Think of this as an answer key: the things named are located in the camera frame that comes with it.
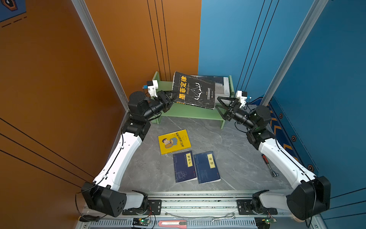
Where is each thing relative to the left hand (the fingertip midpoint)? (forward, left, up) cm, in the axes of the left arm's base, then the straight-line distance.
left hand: (180, 91), depth 61 cm
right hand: (-1, -16, -6) cm, 17 cm away
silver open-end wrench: (-40, -26, -47) cm, 67 cm away
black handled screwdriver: (-41, +45, -46) cm, 76 cm away
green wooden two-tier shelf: (+26, 0, -40) cm, 47 cm away
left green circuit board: (-42, +20, -49) cm, 67 cm away
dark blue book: (-15, -2, -47) cm, 49 cm away
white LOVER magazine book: (+24, -24, -14) cm, 36 cm away
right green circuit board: (-42, -42, -49) cm, 77 cm away
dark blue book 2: (-15, -15, -47) cm, 51 cm away
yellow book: (+2, +6, -46) cm, 46 cm away
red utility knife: (-43, 0, -47) cm, 64 cm away
